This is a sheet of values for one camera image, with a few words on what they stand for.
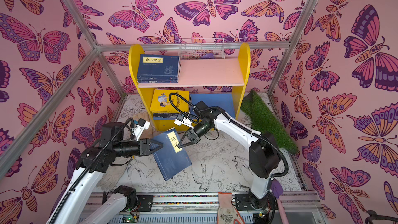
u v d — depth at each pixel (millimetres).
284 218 682
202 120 608
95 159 437
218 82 697
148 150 584
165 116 876
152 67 702
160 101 870
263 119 973
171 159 652
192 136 632
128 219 725
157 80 688
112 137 504
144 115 1067
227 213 701
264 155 459
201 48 928
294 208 727
